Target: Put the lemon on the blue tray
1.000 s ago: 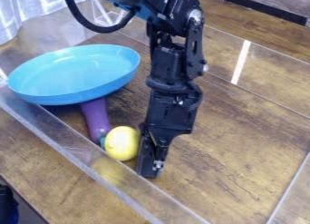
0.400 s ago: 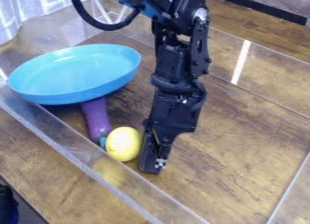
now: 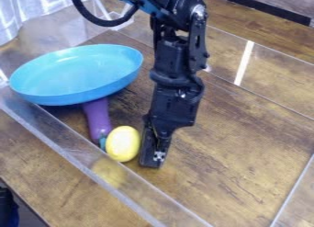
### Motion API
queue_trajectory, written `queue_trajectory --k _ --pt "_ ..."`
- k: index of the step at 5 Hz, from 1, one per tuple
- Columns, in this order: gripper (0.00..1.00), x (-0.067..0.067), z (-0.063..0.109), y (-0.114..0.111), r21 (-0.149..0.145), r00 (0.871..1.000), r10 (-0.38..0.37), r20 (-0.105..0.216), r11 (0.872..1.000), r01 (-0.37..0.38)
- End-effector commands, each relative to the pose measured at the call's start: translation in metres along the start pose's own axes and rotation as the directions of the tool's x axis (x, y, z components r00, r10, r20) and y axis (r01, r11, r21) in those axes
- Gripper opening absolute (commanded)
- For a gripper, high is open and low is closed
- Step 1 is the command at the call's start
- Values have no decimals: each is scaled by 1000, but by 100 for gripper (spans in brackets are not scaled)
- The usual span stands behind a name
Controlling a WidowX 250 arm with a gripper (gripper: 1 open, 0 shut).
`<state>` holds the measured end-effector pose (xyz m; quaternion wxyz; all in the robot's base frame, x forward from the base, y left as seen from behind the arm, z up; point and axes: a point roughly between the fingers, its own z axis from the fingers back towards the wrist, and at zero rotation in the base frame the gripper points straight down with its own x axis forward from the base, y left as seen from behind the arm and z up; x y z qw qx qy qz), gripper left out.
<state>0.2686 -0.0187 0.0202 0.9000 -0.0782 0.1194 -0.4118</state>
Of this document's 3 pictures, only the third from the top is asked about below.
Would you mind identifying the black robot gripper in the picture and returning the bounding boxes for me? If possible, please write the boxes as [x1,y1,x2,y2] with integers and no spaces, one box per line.
[139,84,204,168]

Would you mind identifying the yellow toy lemon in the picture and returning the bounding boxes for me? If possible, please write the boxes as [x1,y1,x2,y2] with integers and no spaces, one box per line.
[106,126,142,163]

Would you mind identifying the purple toy eggplant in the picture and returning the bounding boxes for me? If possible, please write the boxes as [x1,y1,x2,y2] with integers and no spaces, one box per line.
[83,97,113,149]

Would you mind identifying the blue round plastic tray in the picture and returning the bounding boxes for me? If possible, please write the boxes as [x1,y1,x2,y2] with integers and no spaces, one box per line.
[10,44,143,106]

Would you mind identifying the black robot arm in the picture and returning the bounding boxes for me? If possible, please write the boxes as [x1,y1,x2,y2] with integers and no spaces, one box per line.
[123,0,210,168]

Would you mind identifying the dark object at bottom left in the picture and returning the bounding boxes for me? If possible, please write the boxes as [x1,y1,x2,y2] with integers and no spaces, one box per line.
[0,187,21,227]

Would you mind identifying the clear acrylic stand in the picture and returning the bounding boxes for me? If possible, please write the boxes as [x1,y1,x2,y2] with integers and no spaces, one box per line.
[93,0,134,31]

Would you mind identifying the black bar at table edge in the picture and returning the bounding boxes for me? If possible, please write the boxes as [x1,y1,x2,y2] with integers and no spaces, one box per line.
[229,0,312,27]

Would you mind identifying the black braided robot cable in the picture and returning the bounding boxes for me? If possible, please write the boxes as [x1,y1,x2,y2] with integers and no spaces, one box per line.
[67,0,142,28]

